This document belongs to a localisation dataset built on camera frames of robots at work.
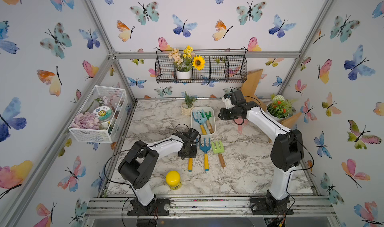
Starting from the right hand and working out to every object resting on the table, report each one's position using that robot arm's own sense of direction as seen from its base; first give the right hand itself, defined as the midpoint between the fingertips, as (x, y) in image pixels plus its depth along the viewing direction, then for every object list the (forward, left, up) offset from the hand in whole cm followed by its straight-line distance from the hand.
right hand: (222, 113), depth 91 cm
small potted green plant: (+15, +23, -11) cm, 30 cm away
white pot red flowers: (-1, -31, +8) cm, 32 cm away
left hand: (-20, +16, -15) cm, 30 cm away
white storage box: (+6, +11, -13) cm, 18 cm away
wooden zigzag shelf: (+26, -20, 0) cm, 33 cm away
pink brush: (-11, -8, +7) cm, 15 cm away
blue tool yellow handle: (-27, +17, -15) cm, 35 cm away
